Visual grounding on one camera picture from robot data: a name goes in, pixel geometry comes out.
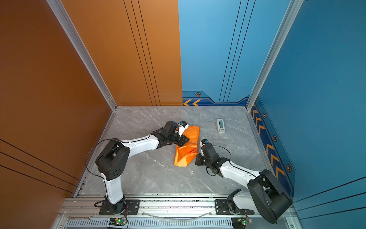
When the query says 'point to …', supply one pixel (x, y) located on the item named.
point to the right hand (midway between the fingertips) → (196, 157)
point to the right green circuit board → (240, 223)
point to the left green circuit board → (117, 222)
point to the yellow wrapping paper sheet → (184, 155)
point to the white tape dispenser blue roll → (220, 126)
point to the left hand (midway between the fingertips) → (189, 137)
